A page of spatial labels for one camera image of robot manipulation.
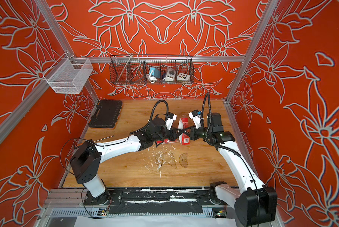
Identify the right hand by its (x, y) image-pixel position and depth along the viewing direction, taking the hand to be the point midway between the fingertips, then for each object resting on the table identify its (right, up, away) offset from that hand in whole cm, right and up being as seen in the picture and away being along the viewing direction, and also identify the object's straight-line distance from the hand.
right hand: (181, 130), depth 74 cm
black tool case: (-53, +8, +30) cm, 62 cm away
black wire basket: (-29, +41, +27) cm, 57 cm away
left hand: (+2, 0, +4) cm, 4 cm away
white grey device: (-5, +35, +17) cm, 39 cm away
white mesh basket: (-73, +34, +17) cm, 82 cm away
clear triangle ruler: (-6, -20, +14) cm, 25 cm away
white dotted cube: (+2, +34, +20) cm, 40 cm away
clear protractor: (+3, -20, +13) cm, 24 cm away
